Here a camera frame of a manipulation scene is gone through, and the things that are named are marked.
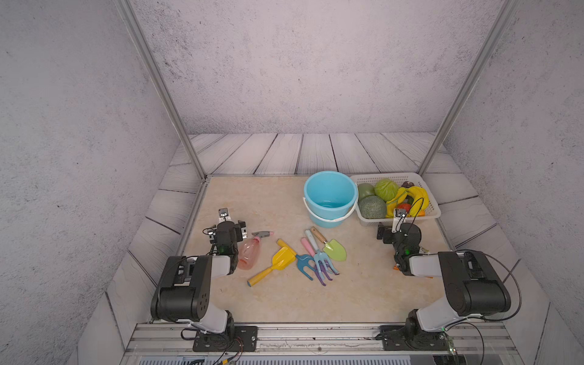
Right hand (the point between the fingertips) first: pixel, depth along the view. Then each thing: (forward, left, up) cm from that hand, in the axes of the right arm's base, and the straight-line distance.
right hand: (395, 221), depth 94 cm
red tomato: (+9, -8, -2) cm, 12 cm away
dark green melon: (+4, +9, +4) cm, 11 cm away
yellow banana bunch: (+11, -12, +4) cm, 16 cm away
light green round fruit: (+16, +10, +2) cm, 19 cm away
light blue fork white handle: (-13, +31, -6) cm, 34 cm away
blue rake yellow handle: (-15, +38, -6) cm, 41 cm away
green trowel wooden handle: (-8, +26, -6) cm, 28 cm away
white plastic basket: (+5, -17, 0) cm, 17 cm away
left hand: (-1, +67, +2) cm, 67 cm away
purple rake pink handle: (-8, +36, -5) cm, 37 cm away
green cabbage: (+12, +2, +7) cm, 14 cm away
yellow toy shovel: (-14, +45, -5) cm, 48 cm away
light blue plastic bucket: (+10, +26, +4) cm, 28 cm away
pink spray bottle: (-13, +58, 0) cm, 59 cm away
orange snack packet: (-10, -10, -6) cm, 16 cm away
